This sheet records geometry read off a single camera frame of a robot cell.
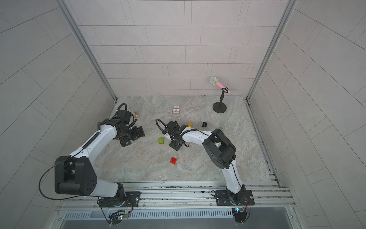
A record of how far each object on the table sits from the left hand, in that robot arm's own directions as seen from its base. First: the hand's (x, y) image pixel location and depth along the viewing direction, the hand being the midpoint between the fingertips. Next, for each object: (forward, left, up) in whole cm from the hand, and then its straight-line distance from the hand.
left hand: (142, 135), depth 86 cm
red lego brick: (-13, -19, -7) cm, 24 cm away
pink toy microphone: (+30, -44, +19) cm, 57 cm away
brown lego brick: (-1, -10, -8) cm, 13 cm away
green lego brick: (-1, -11, -5) cm, 12 cm away
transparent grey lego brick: (+10, -51, -6) cm, 52 cm away
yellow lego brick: (+13, -29, -6) cm, 32 cm away
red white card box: (+27, -19, -6) cm, 34 cm away
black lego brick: (+13, -39, -6) cm, 42 cm away
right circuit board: (-38, -54, -9) cm, 67 cm away
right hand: (0, -21, -10) cm, 23 cm away
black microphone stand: (+30, -53, -6) cm, 61 cm away
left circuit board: (-39, +7, -11) cm, 41 cm away
